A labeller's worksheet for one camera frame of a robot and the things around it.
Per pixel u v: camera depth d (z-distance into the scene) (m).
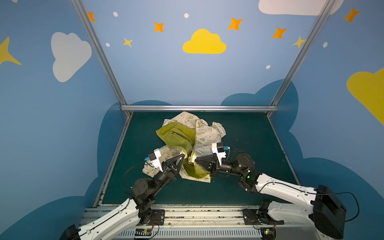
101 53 0.85
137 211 0.55
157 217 0.74
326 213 0.40
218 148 0.56
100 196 0.83
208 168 0.62
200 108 1.14
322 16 0.72
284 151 1.06
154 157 0.57
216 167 0.58
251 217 0.74
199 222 0.73
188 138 1.01
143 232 0.72
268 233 0.73
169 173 0.57
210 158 0.61
